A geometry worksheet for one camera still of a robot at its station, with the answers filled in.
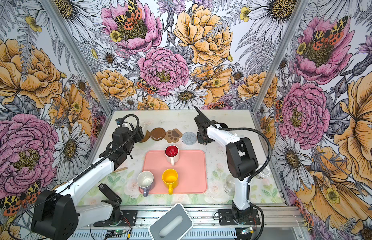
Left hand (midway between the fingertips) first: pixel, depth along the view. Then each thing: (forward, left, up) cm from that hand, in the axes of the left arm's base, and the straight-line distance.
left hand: (137, 133), depth 85 cm
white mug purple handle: (-20, -4, -17) cm, 27 cm away
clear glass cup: (-24, -51, -15) cm, 58 cm away
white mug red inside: (-4, -19, -16) cm, 25 cm away
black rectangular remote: (-27, +13, -17) cm, 35 cm away
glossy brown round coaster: (+13, -7, -19) cm, 24 cm away
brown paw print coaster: (+11, -18, -18) cm, 28 cm away
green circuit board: (-44, +7, -20) cm, 49 cm away
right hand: (+1, -40, -12) cm, 42 cm away
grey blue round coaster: (+9, -29, -18) cm, 36 cm away
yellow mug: (-19, -18, -18) cm, 32 cm away
